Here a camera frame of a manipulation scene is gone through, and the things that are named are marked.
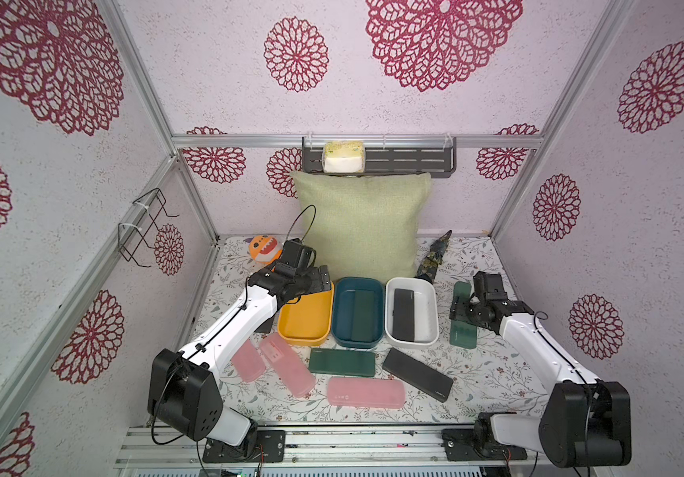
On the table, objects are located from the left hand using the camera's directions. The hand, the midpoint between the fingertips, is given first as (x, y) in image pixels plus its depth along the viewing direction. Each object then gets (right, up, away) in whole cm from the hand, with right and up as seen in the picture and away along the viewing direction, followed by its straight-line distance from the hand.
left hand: (314, 281), depth 84 cm
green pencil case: (+41, -15, -2) cm, 44 cm away
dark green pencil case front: (+9, -24, +4) cm, 26 cm away
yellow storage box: (-3, -14, +13) cm, 19 cm away
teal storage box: (+13, -11, +14) cm, 22 cm away
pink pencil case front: (+15, -31, -1) cm, 35 cm away
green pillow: (+14, +16, +5) cm, 22 cm away
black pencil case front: (+30, -27, 0) cm, 40 cm away
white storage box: (+36, -11, +15) cm, 41 cm away
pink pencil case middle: (-8, -25, +2) cm, 27 cm away
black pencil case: (+27, -14, +11) cm, 33 cm away
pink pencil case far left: (-20, -25, +4) cm, 32 cm away
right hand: (+44, -8, +4) cm, 44 cm away
